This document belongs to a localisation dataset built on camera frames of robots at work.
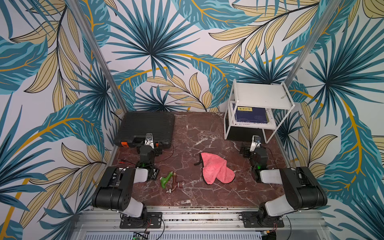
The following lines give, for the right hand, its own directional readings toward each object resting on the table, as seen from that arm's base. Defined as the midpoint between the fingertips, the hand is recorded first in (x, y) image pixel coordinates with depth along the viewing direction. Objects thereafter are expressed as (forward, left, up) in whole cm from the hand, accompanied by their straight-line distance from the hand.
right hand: (251, 143), depth 92 cm
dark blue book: (+14, 0, +11) cm, 18 cm away
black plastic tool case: (+18, +75, -2) cm, 78 cm away
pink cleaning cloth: (-13, +24, -4) cm, 28 cm away
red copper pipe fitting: (-20, +47, -7) cm, 52 cm away
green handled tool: (-19, +53, -8) cm, 57 cm away
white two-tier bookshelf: (+31, -14, +12) cm, 36 cm away
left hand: (+2, +62, 0) cm, 62 cm away
